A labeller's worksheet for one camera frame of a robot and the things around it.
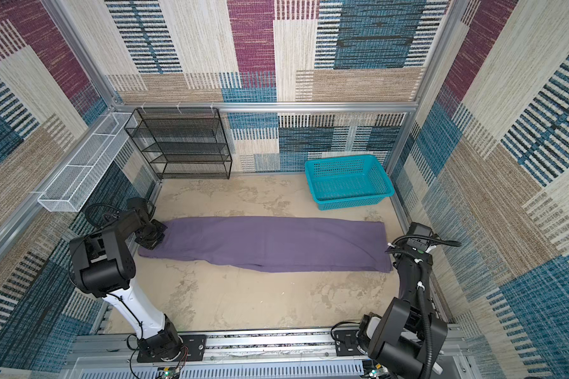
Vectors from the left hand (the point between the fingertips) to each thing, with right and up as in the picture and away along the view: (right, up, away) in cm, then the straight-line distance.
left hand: (163, 236), depth 97 cm
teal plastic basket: (+77, +22, +7) cm, 80 cm away
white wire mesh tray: (-14, +17, -28) cm, 36 cm away
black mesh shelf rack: (+2, +41, +12) cm, 42 cm away
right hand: (+91, -5, -13) cm, 92 cm away
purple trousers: (+45, -3, -3) cm, 45 cm away
